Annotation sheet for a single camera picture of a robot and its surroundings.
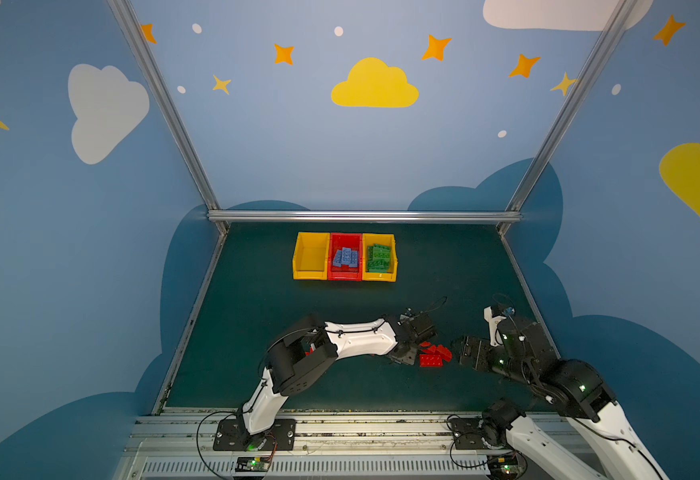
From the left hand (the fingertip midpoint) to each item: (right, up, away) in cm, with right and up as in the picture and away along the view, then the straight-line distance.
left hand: (408, 354), depth 87 cm
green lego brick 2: (-7, +31, +21) cm, 38 cm away
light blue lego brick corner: (-19, +29, +21) cm, 41 cm away
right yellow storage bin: (-10, +35, +21) cm, 42 cm away
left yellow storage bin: (-32, +29, +22) cm, 49 cm away
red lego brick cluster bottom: (+6, -1, -1) cm, 7 cm away
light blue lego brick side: (-16, +28, +23) cm, 40 cm away
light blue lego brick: (-22, +28, +20) cm, 41 cm away
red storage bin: (-19, +23, +15) cm, 33 cm away
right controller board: (+21, -22, -16) cm, 34 cm away
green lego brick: (-7, +27, +19) cm, 33 cm away
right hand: (+12, +8, -17) cm, 22 cm away
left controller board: (-41, -21, -17) cm, 49 cm away
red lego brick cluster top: (+7, +2, -1) cm, 7 cm away
